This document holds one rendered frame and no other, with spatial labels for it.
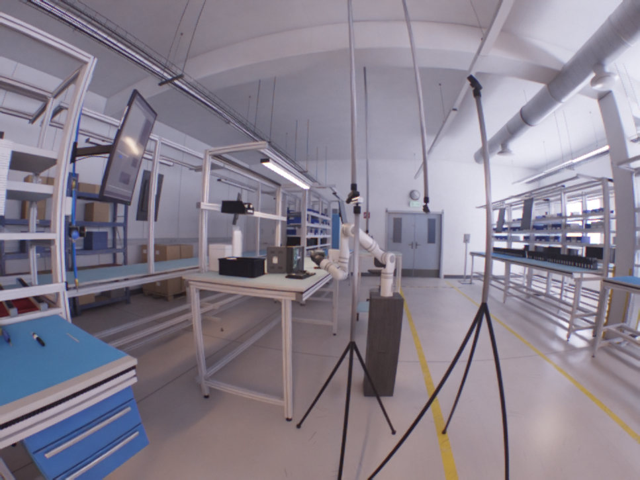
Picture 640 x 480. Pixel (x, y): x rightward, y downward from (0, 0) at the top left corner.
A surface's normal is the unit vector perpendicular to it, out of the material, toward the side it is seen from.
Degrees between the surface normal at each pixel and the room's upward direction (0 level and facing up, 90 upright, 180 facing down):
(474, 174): 90
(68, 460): 90
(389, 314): 90
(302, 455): 0
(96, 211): 90
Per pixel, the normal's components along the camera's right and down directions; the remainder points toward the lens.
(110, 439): 0.97, 0.03
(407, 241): -0.22, 0.01
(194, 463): 0.02, -1.00
